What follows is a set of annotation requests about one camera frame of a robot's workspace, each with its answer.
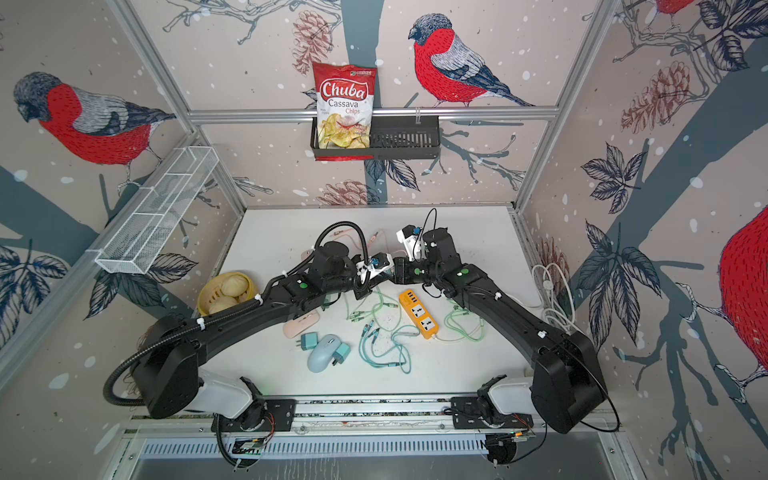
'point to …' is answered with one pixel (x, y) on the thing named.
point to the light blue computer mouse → (322, 353)
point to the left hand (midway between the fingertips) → (390, 264)
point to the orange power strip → (419, 314)
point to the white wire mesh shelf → (143, 230)
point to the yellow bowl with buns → (223, 291)
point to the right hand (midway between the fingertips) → (383, 268)
